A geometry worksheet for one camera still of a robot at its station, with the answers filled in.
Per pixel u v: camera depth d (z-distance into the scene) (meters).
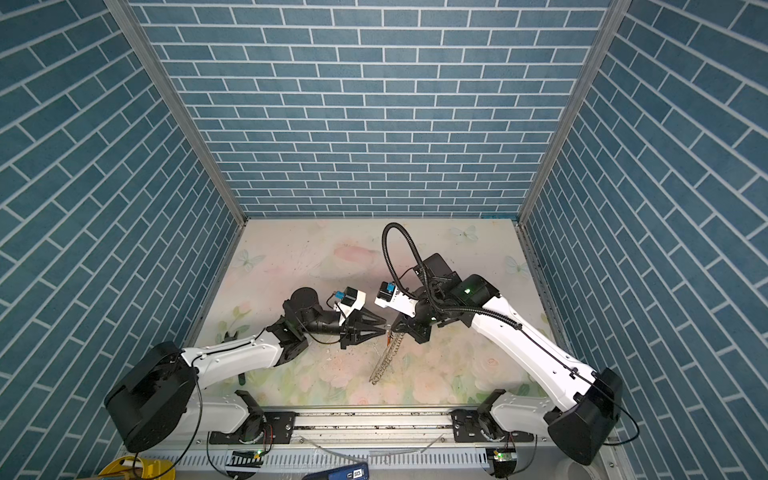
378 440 0.74
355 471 0.65
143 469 0.60
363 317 0.71
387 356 0.82
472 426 0.74
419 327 0.62
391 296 0.61
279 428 0.74
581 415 0.37
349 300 0.63
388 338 0.69
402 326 0.64
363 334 0.68
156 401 0.42
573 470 0.66
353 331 0.66
